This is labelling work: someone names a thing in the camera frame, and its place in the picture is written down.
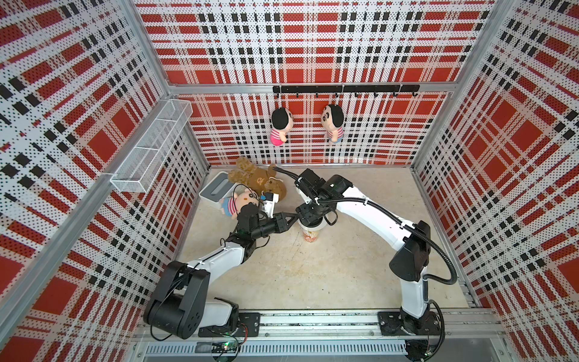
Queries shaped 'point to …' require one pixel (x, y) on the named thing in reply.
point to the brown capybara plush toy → (258, 179)
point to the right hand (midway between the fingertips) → (314, 212)
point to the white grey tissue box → (218, 188)
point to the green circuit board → (225, 347)
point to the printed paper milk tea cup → (310, 236)
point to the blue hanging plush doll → (332, 119)
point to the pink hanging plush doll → (282, 121)
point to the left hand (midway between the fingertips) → (300, 216)
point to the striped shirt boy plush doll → (231, 206)
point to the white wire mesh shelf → (141, 166)
